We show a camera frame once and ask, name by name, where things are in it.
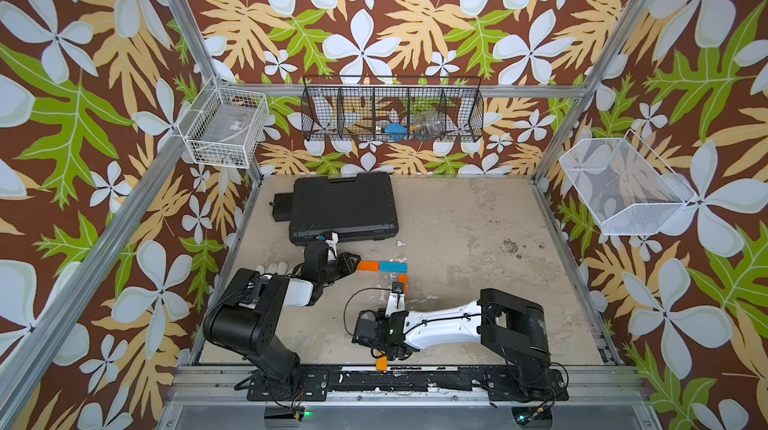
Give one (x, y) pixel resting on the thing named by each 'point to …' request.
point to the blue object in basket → (397, 131)
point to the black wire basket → (392, 108)
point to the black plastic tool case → (355, 209)
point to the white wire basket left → (224, 127)
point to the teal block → (388, 266)
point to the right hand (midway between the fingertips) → (383, 317)
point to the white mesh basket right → (628, 188)
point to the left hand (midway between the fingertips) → (359, 254)
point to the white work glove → (281, 268)
